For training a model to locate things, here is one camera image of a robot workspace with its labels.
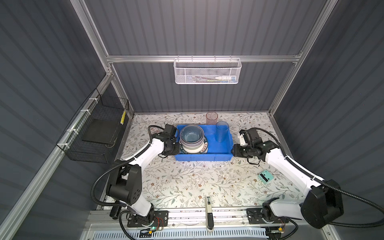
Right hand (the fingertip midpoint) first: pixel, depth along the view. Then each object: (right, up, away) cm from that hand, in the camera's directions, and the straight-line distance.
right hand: (236, 151), depth 84 cm
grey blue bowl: (-25, +9, +12) cm, 29 cm away
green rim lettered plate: (-18, -1, +10) cm, 20 cm away
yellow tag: (-64, +19, -1) cm, 66 cm away
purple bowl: (-27, +3, +5) cm, 27 cm away
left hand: (-35, -1, +6) cm, 36 cm away
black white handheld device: (-16, -29, -11) cm, 35 cm away
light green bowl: (-24, 0, +9) cm, 26 cm away
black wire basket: (-75, +25, -7) cm, 80 cm away
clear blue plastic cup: (-5, +13, +14) cm, 20 cm away
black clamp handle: (-64, -29, -10) cm, 70 cm away
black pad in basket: (-70, +12, -10) cm, 72 cm away
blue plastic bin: (-9, -2, +15) cm, 18 cm away
